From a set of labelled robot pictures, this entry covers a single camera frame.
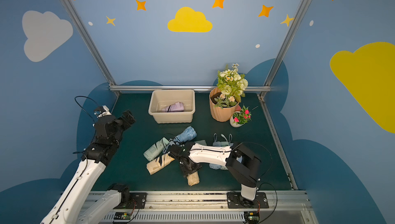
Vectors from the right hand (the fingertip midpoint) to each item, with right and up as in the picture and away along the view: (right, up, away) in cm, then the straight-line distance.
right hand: (191, 170), depth 83 cm
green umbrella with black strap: (+6, +12, +14) cm, 19 cm away
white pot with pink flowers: (+29, +28, +10) cm, 41 cm away
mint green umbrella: (-21, +10, +6) cm, 24 cm away
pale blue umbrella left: (+15, +12, +11) cm, 22 cm away
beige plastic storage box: (-24, +41, +28) cm, 55 cm away
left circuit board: (-32, -18, -11) cm, 38 cm away
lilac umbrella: (-11, +35, +26) cm, 45 cm away
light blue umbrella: (-2, +18, +10) cm, 21 cm away
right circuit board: (+30, -19, -10) cm, 37 cm away
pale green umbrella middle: (+21, +12, +10) cm, 26 cm away
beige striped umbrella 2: (+2, -3, -5) cm, 6 cm away
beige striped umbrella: (-18, +3, +1) cm, 18 cm away
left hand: (-33, +31, -9) cm, 46 cm away
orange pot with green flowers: (+21, +40, +11) cm, 47 cm away
